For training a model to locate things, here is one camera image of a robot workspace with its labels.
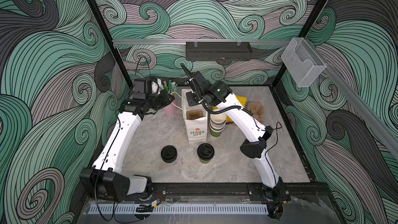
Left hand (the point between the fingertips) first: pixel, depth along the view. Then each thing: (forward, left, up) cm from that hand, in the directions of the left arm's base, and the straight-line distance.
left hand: (174, 95), depth 73 cm
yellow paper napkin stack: (+18, -43, -26) cm, 53 cm away
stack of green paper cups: (-7, -22, -13) cm, 26 cm away
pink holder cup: (+12, +6, -27) cm, 30 cm away
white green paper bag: (-10, -11, -16) cm, 21 cm away
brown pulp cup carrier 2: (+13, -53, -29) cm, 61 cm away
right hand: (0, -7, -2) cm, 7 cm away
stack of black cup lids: (-19, +4, -27) cm, 33 cm away
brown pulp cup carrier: (+9, -9, -29) cm, 31 cm away
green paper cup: (-22, -16, -29) cm, 40 cm away
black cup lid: (-20, -16, -20) cm, 32 cm away
